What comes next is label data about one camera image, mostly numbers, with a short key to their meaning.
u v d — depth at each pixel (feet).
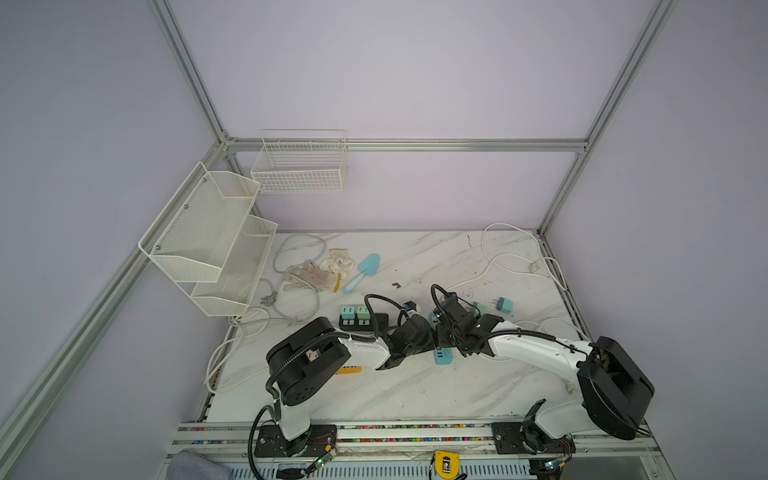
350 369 2.75
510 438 2.40
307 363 1.57
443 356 2.82
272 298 3.23
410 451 2.40
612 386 1.41
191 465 2.23
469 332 2.09
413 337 2.31
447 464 2.27
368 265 3.59
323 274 3.47
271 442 2.40
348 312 2.97
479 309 3.21
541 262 3.63
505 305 3.22
